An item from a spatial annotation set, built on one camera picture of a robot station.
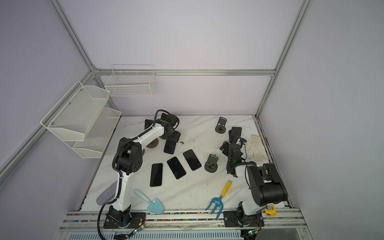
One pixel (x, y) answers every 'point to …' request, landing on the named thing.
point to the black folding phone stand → (234, 133)
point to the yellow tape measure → (271, 210)
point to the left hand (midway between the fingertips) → (173, 138)
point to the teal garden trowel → (155, 206)
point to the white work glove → (256, 149)
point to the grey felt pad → (107, 194)
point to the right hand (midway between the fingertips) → (228, 144)
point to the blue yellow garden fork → (217, 201)
